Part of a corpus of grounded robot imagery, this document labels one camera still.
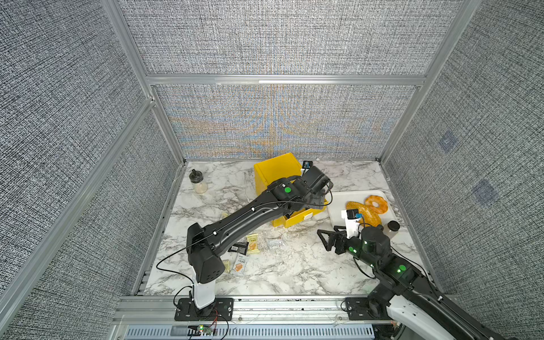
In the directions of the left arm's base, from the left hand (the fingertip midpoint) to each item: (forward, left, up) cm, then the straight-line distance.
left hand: (317, 194), depth 73 cm
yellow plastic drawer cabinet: (+19, +10, -7) cm, 23 cm away
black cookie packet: (-8, +29, -24) cm, 39 cm away
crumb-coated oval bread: (+2, -27, -22) cm, 35 cm away
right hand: (-8, -3, -8) cm, 12 cm away
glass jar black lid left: (+23, +50, -17) cm, 58 cm away
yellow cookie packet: (-7, +24, -25) cm, 35 cm away
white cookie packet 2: (-7, +14, -25) cm, 29 cm away
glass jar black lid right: (-6, -31, -17) cm, 36 cm away
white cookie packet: (-14, +29, -26) cm, 41 cm away
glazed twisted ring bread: (+8, -36, -24) cm, 44 cm away
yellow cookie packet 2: (-15, +34, -25) cm, 44 cm away
